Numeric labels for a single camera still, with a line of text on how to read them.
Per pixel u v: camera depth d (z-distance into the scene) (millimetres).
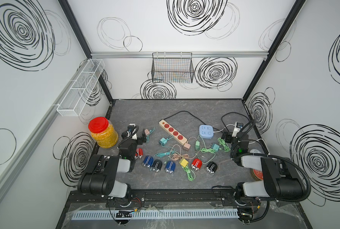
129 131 735
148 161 843
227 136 827
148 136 947
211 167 820
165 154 888
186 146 916
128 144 675
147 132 965
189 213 771
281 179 438
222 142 934
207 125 1049
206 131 968
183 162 829
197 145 899
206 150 894
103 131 815
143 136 827
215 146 913
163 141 934
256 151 847
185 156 884
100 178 433
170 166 823
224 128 1018
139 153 873
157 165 826
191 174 805
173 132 970
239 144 699
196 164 827
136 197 727
